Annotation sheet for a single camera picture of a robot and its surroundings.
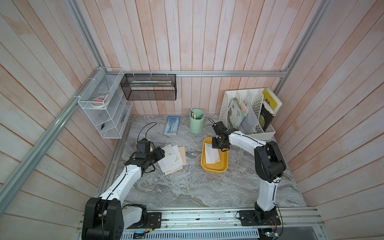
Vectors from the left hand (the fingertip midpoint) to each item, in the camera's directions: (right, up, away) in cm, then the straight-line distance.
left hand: (161, 155), depth 87 cm
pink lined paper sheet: (+13, 0, +11) cm, 17 cm away
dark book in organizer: (+68, +23, +11) cm, 73 cm away
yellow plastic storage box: (+35, -8, +3) cm, 36 cm away
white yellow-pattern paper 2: (+5, -4, +6) cm, 9 cm away
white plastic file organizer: (+64, +38, +17) cm, 76 cm away
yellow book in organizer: (+68, +37, +9) cm, 78 cm away
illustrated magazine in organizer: (+48, +26, +11) cm, 55 cm away
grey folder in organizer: (+57, +20, +8) cm, 61 cm away
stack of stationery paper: (+32, -1, +8) cm, 33 cm away
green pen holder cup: (+22, +23, +17) cm, 36 cm away
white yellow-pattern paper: (+11, -8, +5) cm, 14 cm away
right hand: (+35, +5, +12) cm, 37 cm away
